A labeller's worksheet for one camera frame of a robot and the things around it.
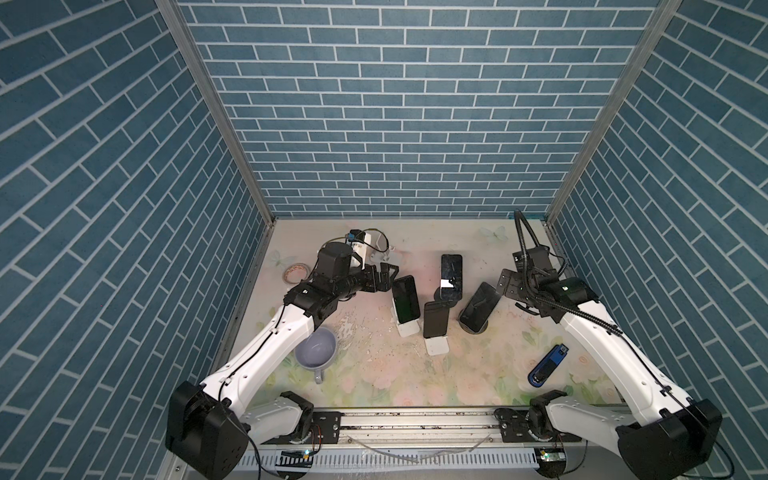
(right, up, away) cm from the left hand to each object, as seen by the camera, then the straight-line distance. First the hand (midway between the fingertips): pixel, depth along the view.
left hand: (386, 268), depth 77 cm
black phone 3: (+20, -4, +17) cm, 26 cm away
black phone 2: (+13, -15, +6) cm, 21 cm away
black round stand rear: (+16, -11, +22) cm, 29 cm away
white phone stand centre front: (+15, -23, +10) cm, 29 cm away
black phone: (+6, -11, +17) cm, 21 cm away
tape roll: (-37, -4, +27) cm, 46 cm away
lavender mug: (-21, -25, +10) cm, 34 cm away
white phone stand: (+6, -20, +14) cm, 25 cm away
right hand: (+34, -4, +3) cm, 35 cm away
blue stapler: (+44, -27, +4) cm, 52 cm away
